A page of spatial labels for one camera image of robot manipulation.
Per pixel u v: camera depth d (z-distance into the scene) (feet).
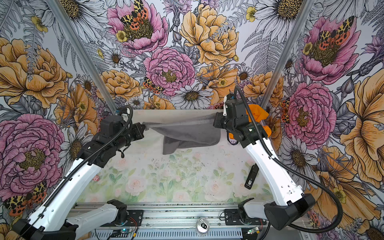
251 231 2.35
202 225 1.99
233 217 2.44
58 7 2.34
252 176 2.83
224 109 1.75
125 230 2.34
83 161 1.40
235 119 1.61
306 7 2.36
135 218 2.40
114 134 1.65
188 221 2.54
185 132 2.85
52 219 1.23
